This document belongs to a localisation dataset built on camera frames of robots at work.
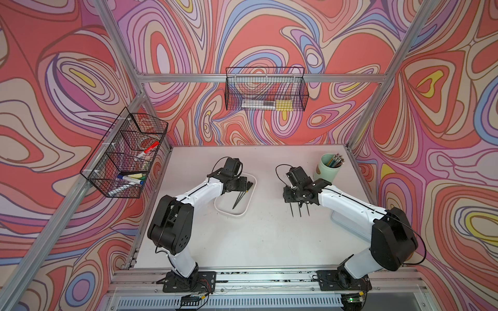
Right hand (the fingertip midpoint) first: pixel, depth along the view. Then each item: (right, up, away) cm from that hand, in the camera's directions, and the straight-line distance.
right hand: (290, 199), depth 88 cm
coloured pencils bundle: (+22, +18, +3) cm, 29 cm away
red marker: (-58, +23, -11) cm, 64 cm away
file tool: (+10, -7, +6) cm, 13 cm away
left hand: (-22, +7, +5) cm, 24 cm away
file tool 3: (-20, +2, +11) cm, 23 cm away
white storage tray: (-32, -3, +9) cm, 33 cm away
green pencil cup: (+19, +12, +8) cm, 24 cm away
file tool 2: (+2, -7, +6) cm, 9 cm away
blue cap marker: (-64, +11, -17) cm, 67 cm away
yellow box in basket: (-2, +44, +3) cm, 45 cm away
